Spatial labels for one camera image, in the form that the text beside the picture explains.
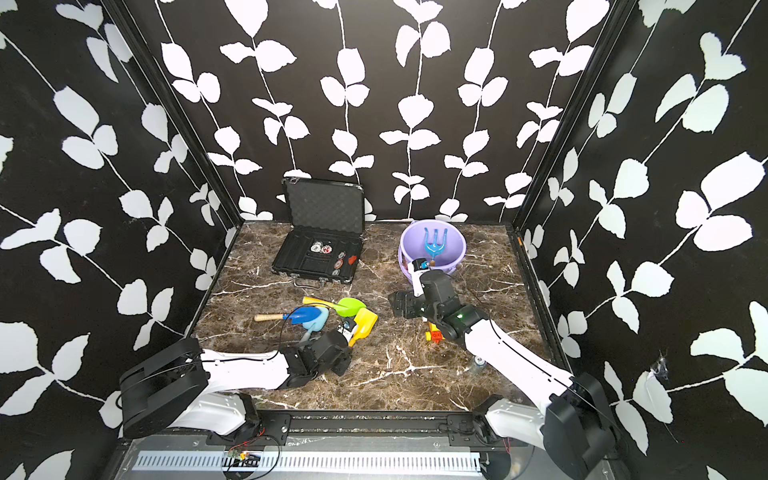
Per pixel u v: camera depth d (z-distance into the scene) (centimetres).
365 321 90
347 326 77
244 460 71
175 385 43
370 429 75
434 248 101
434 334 88
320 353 66
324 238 112
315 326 92
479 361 80
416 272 72
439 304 60
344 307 96
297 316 94
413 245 99
